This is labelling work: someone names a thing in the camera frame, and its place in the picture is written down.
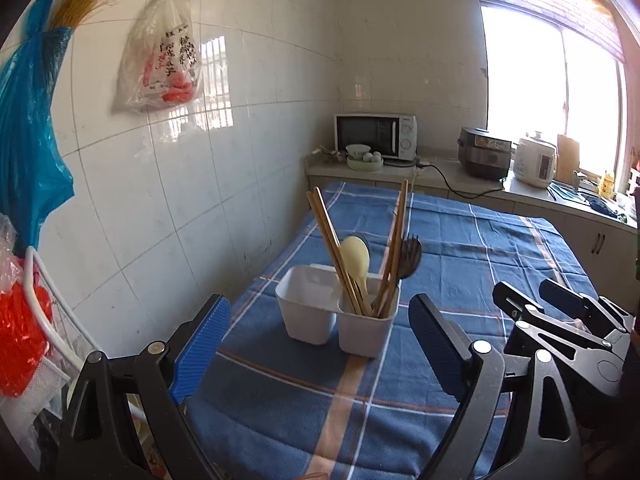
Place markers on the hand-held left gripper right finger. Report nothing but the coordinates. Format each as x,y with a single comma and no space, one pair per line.
440,350

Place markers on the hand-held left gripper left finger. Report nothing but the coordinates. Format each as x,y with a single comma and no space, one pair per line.
202,345

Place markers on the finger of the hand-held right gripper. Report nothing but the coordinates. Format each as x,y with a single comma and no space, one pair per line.
510,302
560,296

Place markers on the white plastic utensil holder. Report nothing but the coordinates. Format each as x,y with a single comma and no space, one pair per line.
305,310

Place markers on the cream plastic spoon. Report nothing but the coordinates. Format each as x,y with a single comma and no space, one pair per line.
356,260

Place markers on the large metal spoon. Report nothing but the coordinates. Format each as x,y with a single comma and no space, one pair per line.
369,249

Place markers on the wooden chopstick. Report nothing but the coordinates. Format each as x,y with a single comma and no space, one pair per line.
324,232
396,220
402,210
330,222

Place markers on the white kitchen base cabinets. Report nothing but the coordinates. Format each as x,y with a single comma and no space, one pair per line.
575,240

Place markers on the blue plaid tablecloth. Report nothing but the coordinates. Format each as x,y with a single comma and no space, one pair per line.
450,260

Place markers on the blue dishcloth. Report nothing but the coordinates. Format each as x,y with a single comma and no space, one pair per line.
600,206

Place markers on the yellow container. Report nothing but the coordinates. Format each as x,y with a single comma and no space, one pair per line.
607,185

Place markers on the white pressure cooker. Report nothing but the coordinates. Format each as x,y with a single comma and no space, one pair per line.
535,162

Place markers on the wooden cutting board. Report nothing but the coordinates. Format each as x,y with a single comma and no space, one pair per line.
568,157

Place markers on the black rice cooker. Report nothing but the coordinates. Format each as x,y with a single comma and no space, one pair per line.
482,160

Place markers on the white power strip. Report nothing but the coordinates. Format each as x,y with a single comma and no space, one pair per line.
422,162

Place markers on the red mesh bag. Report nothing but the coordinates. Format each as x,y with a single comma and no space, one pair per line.
20,340

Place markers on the white bowl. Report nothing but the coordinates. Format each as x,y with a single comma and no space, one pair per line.
357,150

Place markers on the clear plastic bag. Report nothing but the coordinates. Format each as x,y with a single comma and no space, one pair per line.
7,250

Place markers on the white microwave oven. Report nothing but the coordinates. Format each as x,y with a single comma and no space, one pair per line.
370,132

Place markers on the kitchen window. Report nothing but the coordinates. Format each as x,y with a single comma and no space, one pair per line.
525,70

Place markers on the blue plastic bag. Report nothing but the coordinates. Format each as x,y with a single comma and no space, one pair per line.
25,135

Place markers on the clear bag with red print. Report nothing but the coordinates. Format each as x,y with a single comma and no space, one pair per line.
160,60

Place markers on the bamboo roller blind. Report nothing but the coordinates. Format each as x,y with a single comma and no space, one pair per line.
550,0

